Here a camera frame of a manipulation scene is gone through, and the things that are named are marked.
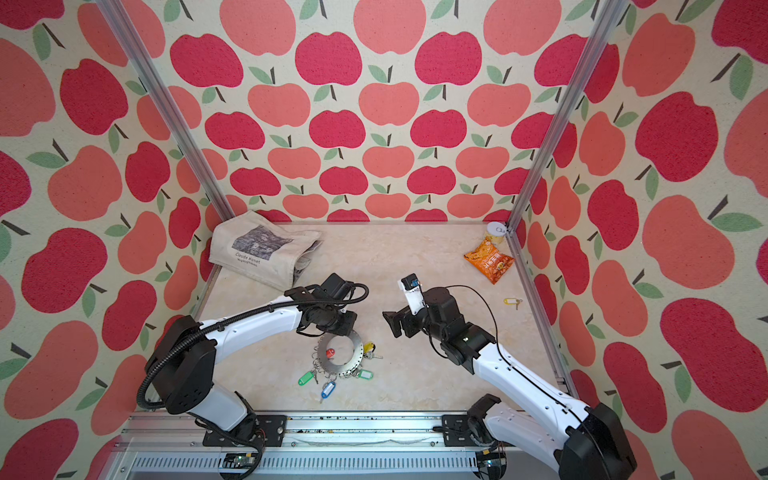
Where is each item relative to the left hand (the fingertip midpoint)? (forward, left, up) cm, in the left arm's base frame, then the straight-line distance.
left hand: (358, 330), depth 85 cm
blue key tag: (-14, +8, -7) cm, 17 cm away
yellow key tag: (-3, -3, -6) cm, 7 cm away
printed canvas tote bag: (+32, +39, +2) cm, 50 cm away
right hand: (+3, -13, +10) cm, 17 cm away
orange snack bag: (+27, -45, -2) cm, 53 cm away
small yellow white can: (+40, -51, 0) cm, 64 cm away
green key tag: (-10, -2, -7) cm, 12 cm away
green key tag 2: (-11, +15, -8) cm, 20 cm away
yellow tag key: (+13, -51, -6) cm, 53 cm away
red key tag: (-4, +9, -6) cm, 11 cm away
